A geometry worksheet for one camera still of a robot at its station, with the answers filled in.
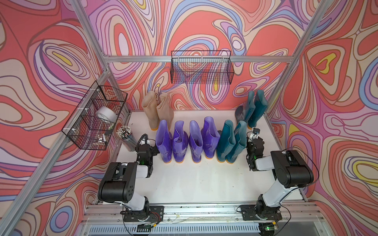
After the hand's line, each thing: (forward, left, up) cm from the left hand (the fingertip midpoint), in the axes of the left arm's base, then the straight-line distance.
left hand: (150, 143), depth 93 cm
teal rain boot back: (-10, -44, +17) cm, 49 cm away
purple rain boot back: (-9, -36, +18) cm, 41 cm away
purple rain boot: (-12, -21, +21) cm, 32 cm away
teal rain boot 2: (+14, -69, +19) cm, 73 cm away
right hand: (+4, -64, +1) cm, 64 cm away
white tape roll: (+1, +18, +26) cm, 32 cm away
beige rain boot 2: (+16, -1, +20) cm, 25 cm away
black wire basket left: (0, +28, +19) cm, 34 cm away
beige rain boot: (+11, -11, +18) cm, 24 cm away
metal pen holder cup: (0, +13, +12) cm, 17 cm away
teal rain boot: (+19, -62, +10) cm, 65 cm away
